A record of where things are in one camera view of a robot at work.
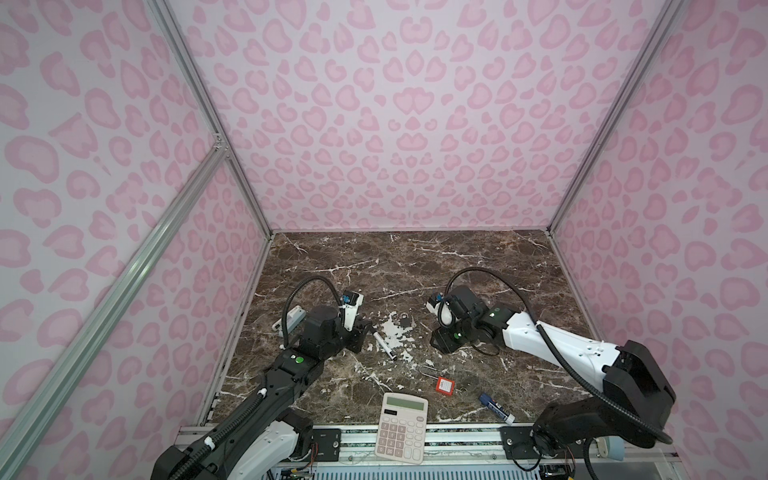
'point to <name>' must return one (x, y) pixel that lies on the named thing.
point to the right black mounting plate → (517, 442)
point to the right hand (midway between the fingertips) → (439, 337)
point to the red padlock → (442, 385)
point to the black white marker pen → (385, 346)
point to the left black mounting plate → (329, 444)
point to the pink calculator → (402, 431)
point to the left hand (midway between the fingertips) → (367, 316)
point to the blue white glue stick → (496, 408)
